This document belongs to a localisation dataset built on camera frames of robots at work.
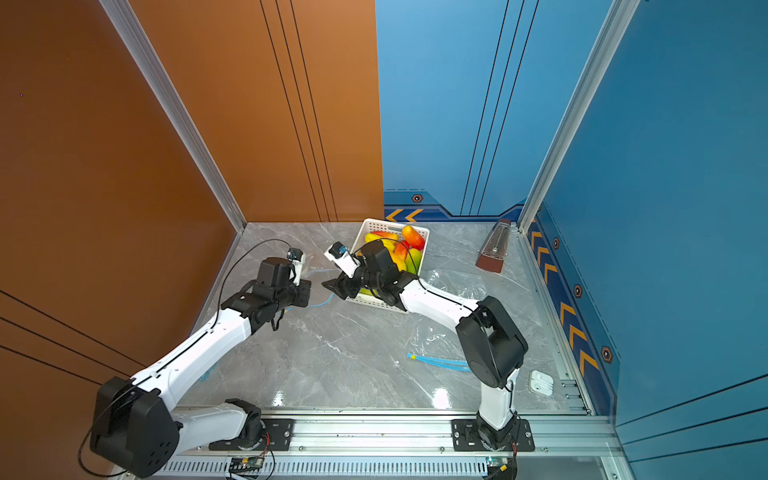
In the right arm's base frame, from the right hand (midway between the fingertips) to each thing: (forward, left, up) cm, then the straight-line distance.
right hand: (334, 271), depth 83 cm
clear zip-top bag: (-13, -28, -17) cm, 36 cm away
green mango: (+18, -24, -18) cm, 35 cm away
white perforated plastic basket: (+31, -8, -12) cm, 34 cm away
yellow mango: (+26, -14, -15) cm, 34 cm away
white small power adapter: (-24, -57, -18) cm, 65 cm away
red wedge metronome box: (+16, -50, -10) cm, 54 cm away
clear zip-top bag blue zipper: (-8, +3, +1) cm, 9 cm away
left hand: (0, +9, -3) cm, 9 cm away
